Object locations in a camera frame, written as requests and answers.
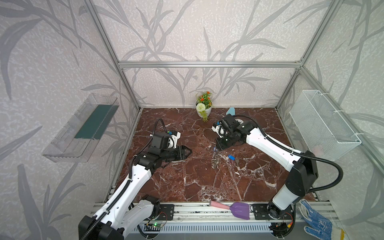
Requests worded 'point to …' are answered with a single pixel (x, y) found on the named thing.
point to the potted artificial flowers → (203, 105)
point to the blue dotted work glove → (322, 227)
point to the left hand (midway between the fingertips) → (191, 148)
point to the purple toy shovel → (241, 209)
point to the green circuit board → (157, 225)
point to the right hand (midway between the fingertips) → (216, 141)
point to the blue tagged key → (236, 160)
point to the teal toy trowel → (231, 110)
